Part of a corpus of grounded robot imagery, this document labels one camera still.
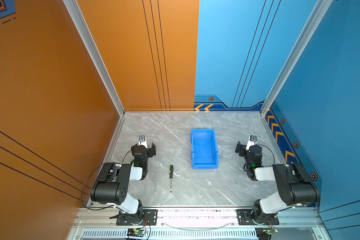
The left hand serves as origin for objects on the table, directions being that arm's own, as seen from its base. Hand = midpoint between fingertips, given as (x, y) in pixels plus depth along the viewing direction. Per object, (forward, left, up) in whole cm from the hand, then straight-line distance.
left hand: (144, 142), depth 94 cm
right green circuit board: (-45, -67, -6) cm, 81 cm away
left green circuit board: (-46, -3, -8) cm, 47 cm away
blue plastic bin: (+1, -39, -8) cm, 40 cm away
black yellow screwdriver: (-18, -18, -6) cm, 26 cm away
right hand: (0, -64, +1) cm, 64 cm away
